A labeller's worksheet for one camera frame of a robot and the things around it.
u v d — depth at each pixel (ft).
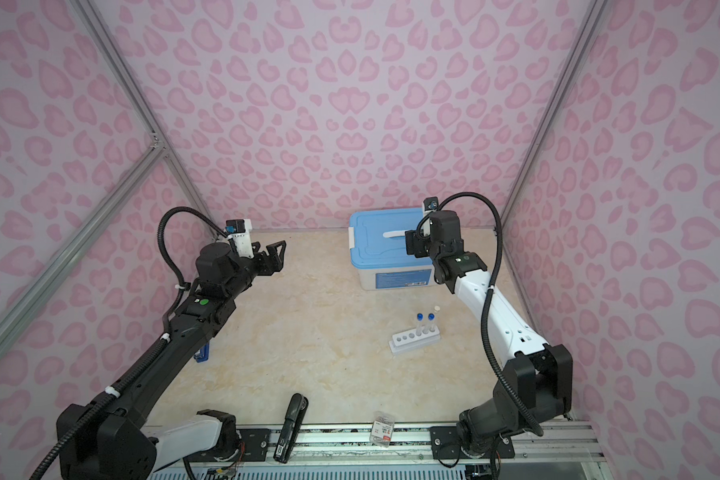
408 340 2.82
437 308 2.62
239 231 2.14
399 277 3.14
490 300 1.61
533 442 2.45
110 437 1.28
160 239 1.72
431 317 2.57
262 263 2.25
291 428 2.41
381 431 2.41
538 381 1.38
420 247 2.42
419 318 2.57
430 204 2.28
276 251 2.34
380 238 3.12
